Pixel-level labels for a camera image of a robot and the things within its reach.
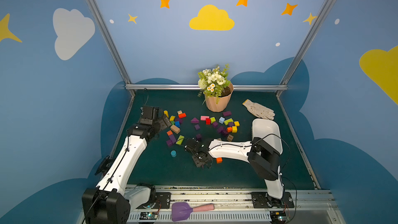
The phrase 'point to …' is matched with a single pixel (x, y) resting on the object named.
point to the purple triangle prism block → (195, 120)
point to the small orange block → (229, 129)
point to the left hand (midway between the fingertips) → (164, 121)
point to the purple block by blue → (180, 120)
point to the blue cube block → (177, 123)
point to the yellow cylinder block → (166, 113)
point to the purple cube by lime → (215, 124)
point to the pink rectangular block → (203, 117)
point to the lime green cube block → (212, 120)
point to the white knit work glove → (258, 110)
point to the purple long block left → (172, 138)
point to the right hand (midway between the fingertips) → (202, 158)
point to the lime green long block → (226, 122)
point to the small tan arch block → (179, 112)
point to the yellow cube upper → (236, 123)
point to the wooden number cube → (230, 138)
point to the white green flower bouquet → (212, 81)
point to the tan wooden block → (175, 129)
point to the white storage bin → (267, 130)
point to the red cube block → (208, 121)
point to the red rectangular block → (182, 115)
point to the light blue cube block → (222, 120)
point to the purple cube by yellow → (230, 124)
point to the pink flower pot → (224, 101)
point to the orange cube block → (219, 160)
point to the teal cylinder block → (173, 153)
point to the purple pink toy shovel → (182, 211)
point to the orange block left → (169, 132)
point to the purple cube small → (197, 127)
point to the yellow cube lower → (234, 129)
